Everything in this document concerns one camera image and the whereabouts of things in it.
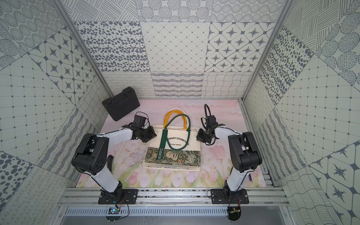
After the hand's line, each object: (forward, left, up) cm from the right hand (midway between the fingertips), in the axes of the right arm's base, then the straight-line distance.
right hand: (198, 140), depth 94 cm
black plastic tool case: (+20, +54, +15) cm, 60 cm away
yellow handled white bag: (+24, +19, +1) cm, 30 cm away
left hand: (+2, +25, +4) cm, 25 cm away
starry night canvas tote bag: (-17, +5, +2) cm, 18 cm away
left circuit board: (-40, +45, -3) cm, 61 cm away
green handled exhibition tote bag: (-3, +14, 0) cm, 15 cm away
